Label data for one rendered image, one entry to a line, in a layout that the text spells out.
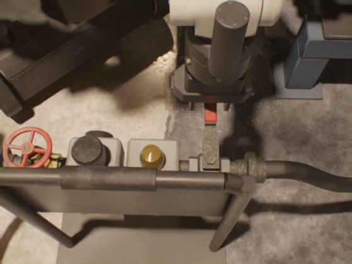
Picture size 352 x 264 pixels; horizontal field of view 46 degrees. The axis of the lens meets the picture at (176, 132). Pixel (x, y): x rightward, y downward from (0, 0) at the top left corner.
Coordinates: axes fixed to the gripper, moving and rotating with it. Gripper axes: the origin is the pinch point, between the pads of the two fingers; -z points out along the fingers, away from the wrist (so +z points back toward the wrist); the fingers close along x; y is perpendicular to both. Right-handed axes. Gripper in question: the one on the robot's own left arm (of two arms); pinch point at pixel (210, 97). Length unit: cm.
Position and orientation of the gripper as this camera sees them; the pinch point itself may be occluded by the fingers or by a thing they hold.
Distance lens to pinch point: 66.9
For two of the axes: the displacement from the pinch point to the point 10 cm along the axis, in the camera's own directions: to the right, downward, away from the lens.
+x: 10.0, 0.2, -0.1
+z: 0.0, -4.1, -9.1
